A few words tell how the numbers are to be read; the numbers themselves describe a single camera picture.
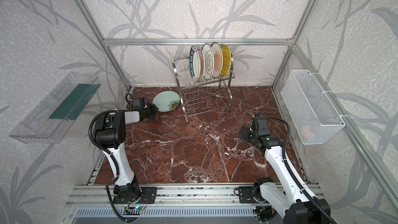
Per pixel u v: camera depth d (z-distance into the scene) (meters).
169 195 0.75
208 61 0.83
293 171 0.45
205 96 1.10
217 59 0.85
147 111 0.94
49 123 0.63
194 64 0.89
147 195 0.73
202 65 0.76
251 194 0.74
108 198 0.69
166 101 1.11
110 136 0.55
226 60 0.84
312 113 0.62
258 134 0.61
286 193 0.44
